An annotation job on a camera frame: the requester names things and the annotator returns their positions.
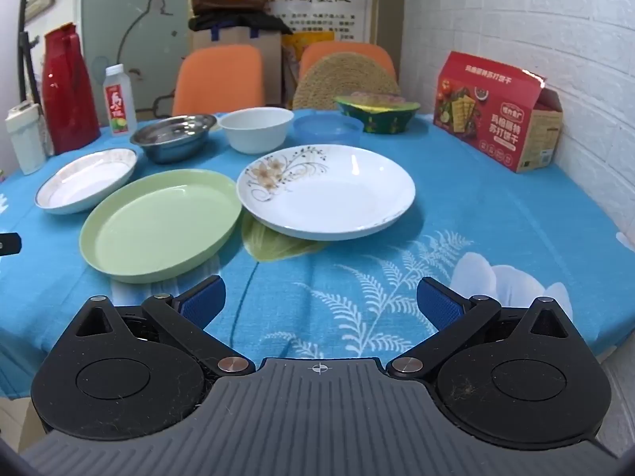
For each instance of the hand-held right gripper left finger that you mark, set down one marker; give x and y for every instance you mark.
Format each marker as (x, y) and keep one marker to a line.
(203, 303)

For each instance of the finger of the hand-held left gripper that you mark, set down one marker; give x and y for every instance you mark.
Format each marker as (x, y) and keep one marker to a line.
(10, 244)

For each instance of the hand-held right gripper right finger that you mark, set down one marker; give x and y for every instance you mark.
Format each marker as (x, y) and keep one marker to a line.
(437, 303)

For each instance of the blue plastic bowl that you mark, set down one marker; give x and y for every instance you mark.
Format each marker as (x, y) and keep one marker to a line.
(322, 131)

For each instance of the green plate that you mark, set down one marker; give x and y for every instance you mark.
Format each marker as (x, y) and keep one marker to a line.
(158, 228)

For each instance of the white gold-rimmed plate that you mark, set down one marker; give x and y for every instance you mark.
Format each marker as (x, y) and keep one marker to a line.
(82, 186)

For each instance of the white lidded cup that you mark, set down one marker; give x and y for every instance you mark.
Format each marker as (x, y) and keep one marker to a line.
(25, 141)

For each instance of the blue floral tablecloth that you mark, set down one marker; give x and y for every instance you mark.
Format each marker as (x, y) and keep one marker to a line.
(496, 208)

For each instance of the red thermos jug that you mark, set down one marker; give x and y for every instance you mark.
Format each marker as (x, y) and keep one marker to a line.
(69, 109)

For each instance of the white floral plate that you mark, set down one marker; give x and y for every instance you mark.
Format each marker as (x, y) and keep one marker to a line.
(337, 193)

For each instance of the steel bowl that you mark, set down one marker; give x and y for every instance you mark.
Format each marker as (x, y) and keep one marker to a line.
(171, 136)

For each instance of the plastic bottle with red label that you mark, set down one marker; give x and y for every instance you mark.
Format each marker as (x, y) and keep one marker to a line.
(119, 104)

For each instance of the white bowl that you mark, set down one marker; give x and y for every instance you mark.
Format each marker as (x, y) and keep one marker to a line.
(255, 131)

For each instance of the black stand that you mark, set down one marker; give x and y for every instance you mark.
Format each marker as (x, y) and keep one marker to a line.
(27, 64)

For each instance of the red cardboard box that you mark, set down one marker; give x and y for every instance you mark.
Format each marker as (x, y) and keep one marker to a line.
(486, 119)

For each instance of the green instant noodle bowl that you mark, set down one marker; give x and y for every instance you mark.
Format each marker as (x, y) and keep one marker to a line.
(379, 116)

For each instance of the orange chair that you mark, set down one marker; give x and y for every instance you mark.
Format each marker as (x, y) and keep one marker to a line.
(317, 53)
(218, 82)

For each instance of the round woven straw mat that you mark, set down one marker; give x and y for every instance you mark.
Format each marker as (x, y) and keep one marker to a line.
(347, 84)

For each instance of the frosted glass door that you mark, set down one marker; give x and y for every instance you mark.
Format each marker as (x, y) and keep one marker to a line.
(129, 10)

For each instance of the black cloth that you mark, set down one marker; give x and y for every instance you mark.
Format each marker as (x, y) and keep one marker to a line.
(238, 22)

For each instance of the framed white wall poster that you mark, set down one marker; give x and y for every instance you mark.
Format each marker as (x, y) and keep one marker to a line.
(322, 12)

